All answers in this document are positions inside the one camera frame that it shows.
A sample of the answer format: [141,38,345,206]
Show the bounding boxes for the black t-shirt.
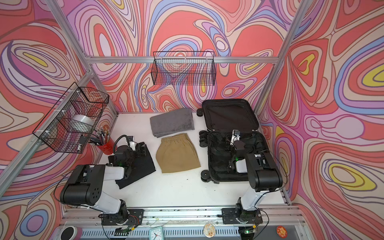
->
[108,146,156,190]

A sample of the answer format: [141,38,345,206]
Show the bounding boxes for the khaki shorts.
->
[156,133,201,174]

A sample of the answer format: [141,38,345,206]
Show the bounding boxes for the grey towel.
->
[150,108,195,138]

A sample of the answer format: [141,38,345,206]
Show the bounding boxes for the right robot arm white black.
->
[229,130,283,224]

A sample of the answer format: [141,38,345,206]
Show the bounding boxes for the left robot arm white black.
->
[60,142,154,228]

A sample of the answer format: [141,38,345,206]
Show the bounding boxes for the red pen cup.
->
[89,128,115,156]

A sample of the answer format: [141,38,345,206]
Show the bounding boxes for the small white clock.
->
[149,227,164,240]

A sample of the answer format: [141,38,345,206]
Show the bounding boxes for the round food badge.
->
[203,223,216,238]

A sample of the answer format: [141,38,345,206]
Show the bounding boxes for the red round sticker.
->
[276,226,288,239]

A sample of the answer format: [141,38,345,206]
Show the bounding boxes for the pink cylinder black top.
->
[59,226,83,240]

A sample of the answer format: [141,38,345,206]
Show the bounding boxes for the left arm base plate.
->
[99,209,145,227]

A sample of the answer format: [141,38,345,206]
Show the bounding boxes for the black wire basket on left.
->
[33,83,110,154]

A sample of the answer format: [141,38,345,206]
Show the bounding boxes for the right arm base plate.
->
[218,208,263,226]

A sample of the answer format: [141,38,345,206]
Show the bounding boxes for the black wire basket on back wall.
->
[151,51,217,86]

